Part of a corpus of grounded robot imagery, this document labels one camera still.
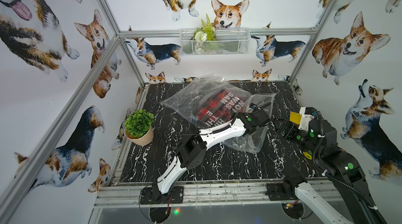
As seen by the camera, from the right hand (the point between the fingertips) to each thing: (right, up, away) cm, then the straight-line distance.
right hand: (280, 121), depth 65 cm
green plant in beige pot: (-66, -6, +16) cm, 68 cm away
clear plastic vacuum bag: (-44, +7, +37) cm, 58 cm away
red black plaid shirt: (-24, +3, +27) cm, 36 cm away
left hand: (-10, -4, +21) cm, 23 cm away
